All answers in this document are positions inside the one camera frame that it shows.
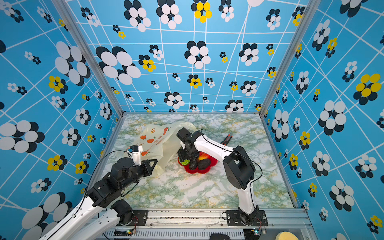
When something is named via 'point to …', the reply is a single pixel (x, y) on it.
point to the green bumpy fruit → (185, 162)
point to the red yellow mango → (202, 155)
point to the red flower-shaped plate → (213, 162)
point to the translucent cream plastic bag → (160, 141)
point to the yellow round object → (286, 235)
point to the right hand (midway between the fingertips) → (185, 158)
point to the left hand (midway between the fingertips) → (159, 160)
